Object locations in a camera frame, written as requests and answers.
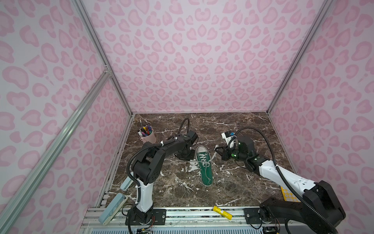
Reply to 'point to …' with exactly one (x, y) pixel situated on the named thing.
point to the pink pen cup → (150, 138)
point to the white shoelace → (203, 157)
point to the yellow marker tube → (223, 212)
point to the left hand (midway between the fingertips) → (190, 157)
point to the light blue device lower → (117, 203)
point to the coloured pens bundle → (145, 131)
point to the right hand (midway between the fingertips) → (216, 148)
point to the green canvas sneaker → (206, 174)
